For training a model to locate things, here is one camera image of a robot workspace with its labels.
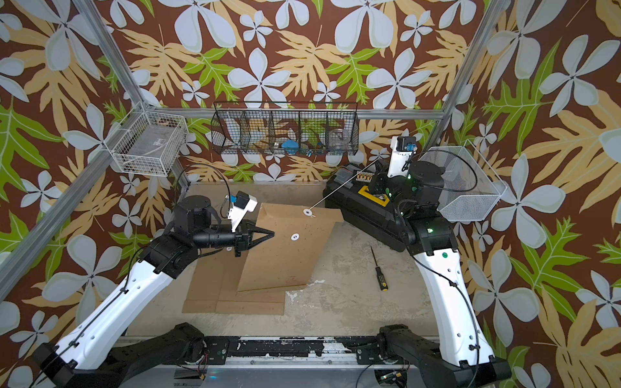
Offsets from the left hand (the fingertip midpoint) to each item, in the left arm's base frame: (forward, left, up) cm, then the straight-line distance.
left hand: (273, 231), depth 62 cm
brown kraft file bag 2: (-7, +9, -35) cm, 37 cm away
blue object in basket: (+43, -2, -6) cm, 44 cm away
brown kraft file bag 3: (-2, +28, -32) cm, 43 cm away
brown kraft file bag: (-3, -4, -8) cm, 10 cm away
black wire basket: (+52, 0, -3) cm, 52 cm away
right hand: (+15, -27, +12) cm, 33 cm away
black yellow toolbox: (+28, -24, -18) cm, 41 cm away
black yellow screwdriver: (-1, -36, -32) cm, 49 cm away
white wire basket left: (+38, +49, 0) cm, 62 cm away
